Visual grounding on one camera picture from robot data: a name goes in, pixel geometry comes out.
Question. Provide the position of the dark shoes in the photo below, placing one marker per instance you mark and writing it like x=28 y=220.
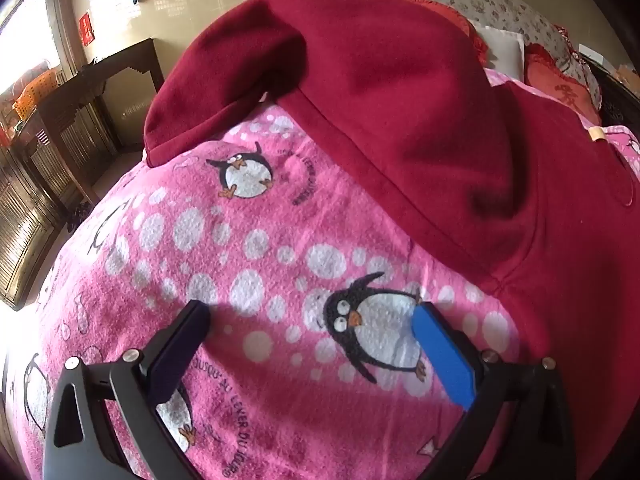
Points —
x=77 y=216

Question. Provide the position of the red wall sign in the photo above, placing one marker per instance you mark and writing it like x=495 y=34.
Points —
x=86 y=28

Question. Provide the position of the pink penguin print blanket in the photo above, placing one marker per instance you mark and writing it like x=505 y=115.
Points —
x=280 y=240

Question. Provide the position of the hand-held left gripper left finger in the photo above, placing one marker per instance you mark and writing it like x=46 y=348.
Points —
x=169 y=360

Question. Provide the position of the maroon sweater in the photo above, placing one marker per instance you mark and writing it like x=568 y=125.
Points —
x=425 y=125

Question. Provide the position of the white pillow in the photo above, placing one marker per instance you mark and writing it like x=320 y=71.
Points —
x=502 y=47

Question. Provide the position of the floral quilt pile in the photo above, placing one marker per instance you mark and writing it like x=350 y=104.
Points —
x=495 y=5

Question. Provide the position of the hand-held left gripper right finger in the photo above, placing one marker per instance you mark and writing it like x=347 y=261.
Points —
x=445 y=360

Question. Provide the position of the red embroidered cushion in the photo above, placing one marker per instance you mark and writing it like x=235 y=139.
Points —
x=560 y=87

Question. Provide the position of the dark wooden headboard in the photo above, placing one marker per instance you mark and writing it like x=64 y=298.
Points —
x=617 y=95

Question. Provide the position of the orange plastic basket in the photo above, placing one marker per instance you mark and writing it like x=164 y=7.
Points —
x=35 y=92

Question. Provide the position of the window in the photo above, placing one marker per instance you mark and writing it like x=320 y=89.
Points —
x=30 y=30

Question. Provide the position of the dark wooden cabinet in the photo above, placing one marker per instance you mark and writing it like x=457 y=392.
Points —
x=60 y=150

